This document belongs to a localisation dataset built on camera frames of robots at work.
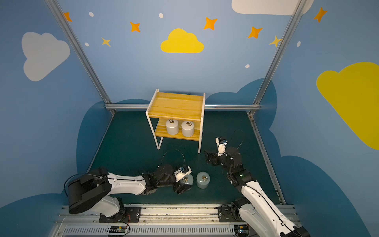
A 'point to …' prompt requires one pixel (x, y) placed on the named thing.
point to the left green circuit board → (117, 229)
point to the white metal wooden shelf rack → (181, 116)
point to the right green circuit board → (242, 230)
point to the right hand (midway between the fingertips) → (213, 148)
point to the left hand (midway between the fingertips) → (190, 176)
